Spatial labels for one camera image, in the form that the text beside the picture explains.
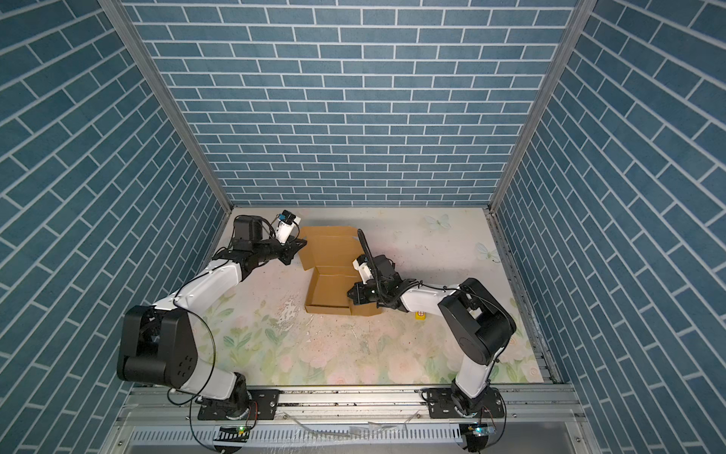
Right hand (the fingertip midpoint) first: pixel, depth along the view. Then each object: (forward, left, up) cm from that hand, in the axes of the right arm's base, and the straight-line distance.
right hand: (344, 292), depth 89 cm
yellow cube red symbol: (-4, -24, -6) cm, 25 cm away
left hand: (+10, +13, +12) cm, 21 cm away
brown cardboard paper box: (+10, +6, +7) cm, 13 cm away
